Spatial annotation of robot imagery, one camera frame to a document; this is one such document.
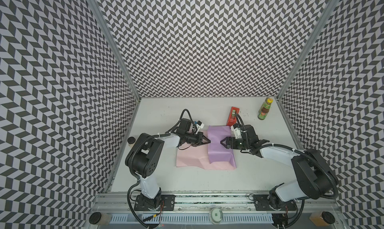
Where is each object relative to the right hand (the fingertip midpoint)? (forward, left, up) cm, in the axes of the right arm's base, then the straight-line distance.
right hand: (225, 146), depth 89 cm
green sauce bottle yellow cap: (+22, -27, +8) cm, 36 cm away
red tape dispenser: (+25, -8, -4) cm, 27 cm away
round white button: (-35, +9, +8) cm, 37 cm away
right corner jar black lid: (-36, -40, +2) cm, 53 cm away
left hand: (+1, +9, +4) cm, 10 cm away
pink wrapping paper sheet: (-6, +8, +1) cm, 10 cm away
